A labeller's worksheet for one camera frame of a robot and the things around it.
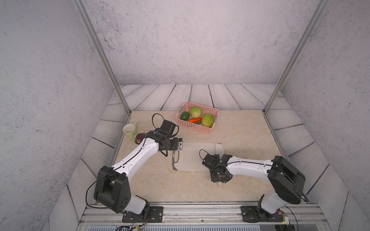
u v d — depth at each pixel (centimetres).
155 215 73
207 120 105
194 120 112
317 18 73
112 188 42
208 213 74
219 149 97
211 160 69
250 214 72
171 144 73
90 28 76
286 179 47
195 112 111
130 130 99
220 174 62
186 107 121
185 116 114
